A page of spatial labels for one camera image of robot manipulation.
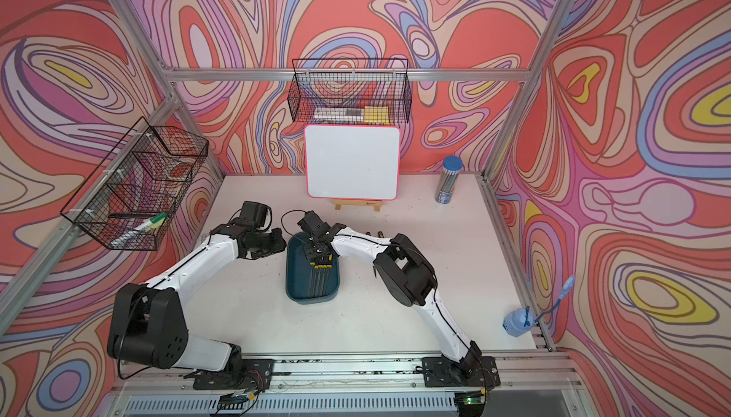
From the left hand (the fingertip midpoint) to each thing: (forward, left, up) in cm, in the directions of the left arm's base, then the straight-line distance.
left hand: (286, 244), depth 89 cm
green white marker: (-7, +30, +19) cm, 36 cm away
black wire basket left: (-1, +37, +21) cm, 43 cm away
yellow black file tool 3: (-7, -9, -8) cm, 14 cm away
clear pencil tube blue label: (+24, -55, +5) cm, 60 cm away
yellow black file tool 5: (-9, -12, -7) cm, 17 cm away
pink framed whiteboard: (+29, -21, +9) cm, 37 cm away
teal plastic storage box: (-9, -7, -8) cm, 14 cm away
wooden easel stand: (+20, -30, -4) cm, 36 cm away
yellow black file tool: (-11, -26, +22) cm, 36 cm away
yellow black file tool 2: (+9, -31, -8) cm, 33 cm away
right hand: (+2, -8, -9) cm, 12 cm away
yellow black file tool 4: (-9, -11, -7) cm, 16 cm away
